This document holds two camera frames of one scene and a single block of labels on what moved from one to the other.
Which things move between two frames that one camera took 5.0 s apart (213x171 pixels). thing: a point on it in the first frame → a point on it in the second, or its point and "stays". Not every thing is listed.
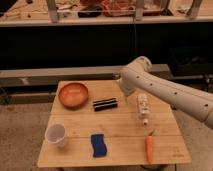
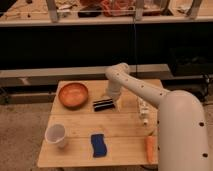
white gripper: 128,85 → 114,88
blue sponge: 99,145 stays
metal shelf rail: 40,77 stays
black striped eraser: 105,104 stays
